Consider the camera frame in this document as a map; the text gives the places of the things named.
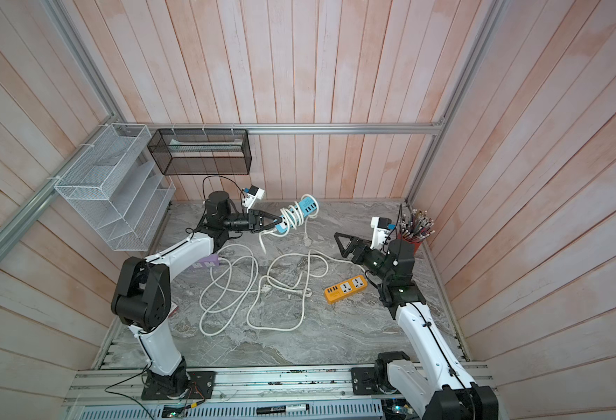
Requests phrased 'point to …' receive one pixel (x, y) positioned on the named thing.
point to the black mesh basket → (202, 151)
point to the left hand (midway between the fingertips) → (280, 224)
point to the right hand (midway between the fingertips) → (343, 236)
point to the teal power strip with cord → (293, 215)
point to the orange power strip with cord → (340, 290)
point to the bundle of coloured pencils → (416, 226)
